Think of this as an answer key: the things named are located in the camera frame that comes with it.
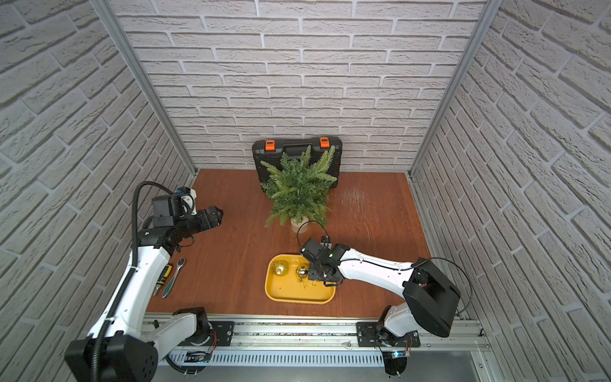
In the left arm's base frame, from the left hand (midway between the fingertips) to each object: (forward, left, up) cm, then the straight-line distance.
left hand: (213, 210), depth 79 cm
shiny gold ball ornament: (-15, -30, -17) cm, 38 cm away
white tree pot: (+5, -27, -19) cm, 34 cm away
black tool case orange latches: (+24, -17, +6) cm, 30 cm away
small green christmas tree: (+2, -29, +10) cm, 31 cm away
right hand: (-15, -36, -18) cm, 43 cm away
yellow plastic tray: (-17, -25, -20) cm, 36 cm away
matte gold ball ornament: (-14, -22, -16) cm, 31 cm away
